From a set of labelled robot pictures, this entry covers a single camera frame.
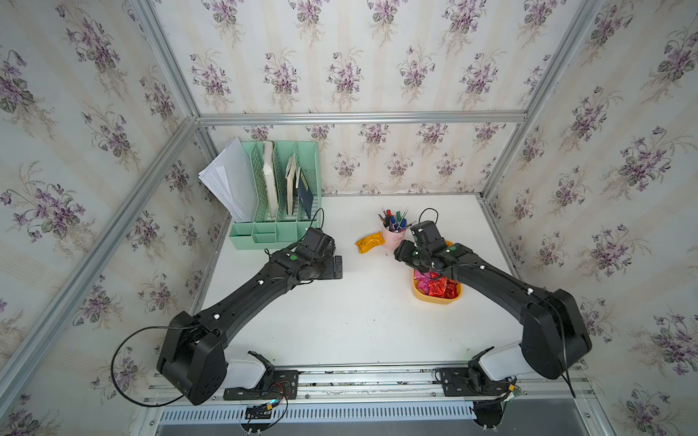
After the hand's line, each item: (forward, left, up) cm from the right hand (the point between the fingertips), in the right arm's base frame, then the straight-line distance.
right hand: (403, 254), depth 87 cm
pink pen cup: (+9, +3, -6) cm, 11 cm away
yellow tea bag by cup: (+10, +11, -9) cm, 17 cm away
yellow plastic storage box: (-12, -9, -8) cm, 17 cm away
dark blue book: (+29, +37, -1) cm, 46 cm away
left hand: (-7, +23, +1) cm, 24 cm away
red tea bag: (-9, -11, -6) cm, 15 cm away
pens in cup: (+15, +1, -2) cm, 15 cm away
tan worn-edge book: (+27, +40, +9) cm, 49 cm away
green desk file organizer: (+16, +52, -11) cm, 55 cm away
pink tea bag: (-6, -7, -8) cm, 12 cm away
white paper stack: (+22, +59, +13) cm, 65 cm away
